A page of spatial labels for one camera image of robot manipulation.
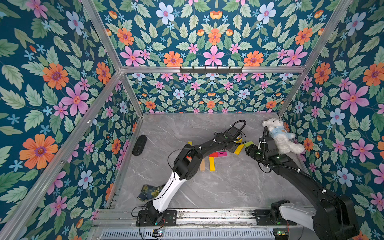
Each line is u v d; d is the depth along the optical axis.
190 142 1.02
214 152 0.68
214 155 0.95
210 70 0.92
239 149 0.98
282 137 0.96
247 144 0.80
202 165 0.91
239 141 0.84
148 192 0.78
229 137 0.78
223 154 0.95
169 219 0.74
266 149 0.65
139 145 0.99
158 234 0.72
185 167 0.60
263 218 0.73
